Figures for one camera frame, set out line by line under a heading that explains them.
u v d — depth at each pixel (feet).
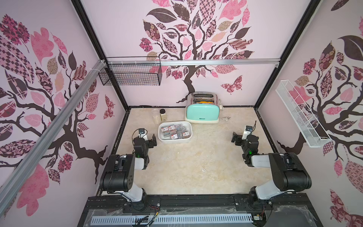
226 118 3.61
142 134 2.61
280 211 2.34
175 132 3.28
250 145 2.34
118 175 1.50
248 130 2.63
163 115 3.49
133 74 4.00
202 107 3.19
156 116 3.39
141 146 2.34
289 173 1.48
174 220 2.29
